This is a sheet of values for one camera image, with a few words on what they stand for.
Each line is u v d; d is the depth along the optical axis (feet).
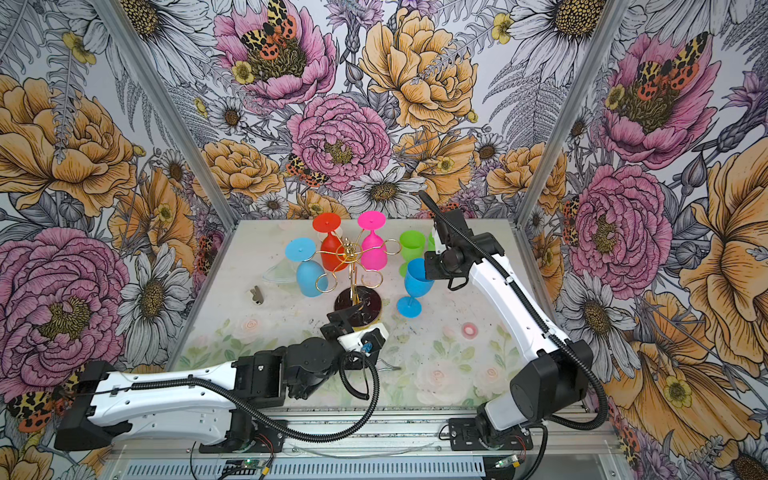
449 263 2.13
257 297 3.24
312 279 2.70
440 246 2.13
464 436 2.42
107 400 1.38
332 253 2.44
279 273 3.54
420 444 2.42
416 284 2.57
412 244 3.12
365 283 3.45
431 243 2.40
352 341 1.83
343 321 1.89
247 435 2.14
